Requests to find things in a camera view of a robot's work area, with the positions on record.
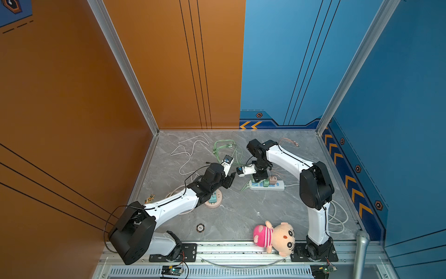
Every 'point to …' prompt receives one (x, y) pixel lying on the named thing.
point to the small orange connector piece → (151, 197)
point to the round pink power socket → (219, 200)
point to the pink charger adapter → (273, 180)
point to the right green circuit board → (322, 271)
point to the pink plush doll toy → (281, 238)
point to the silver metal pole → (362, 240)
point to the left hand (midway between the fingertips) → (230, 167)
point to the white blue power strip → (279, 186)
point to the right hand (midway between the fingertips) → (257, 174)
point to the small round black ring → (200, 227)
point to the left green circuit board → (172, 269)
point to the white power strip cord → (342, 222)
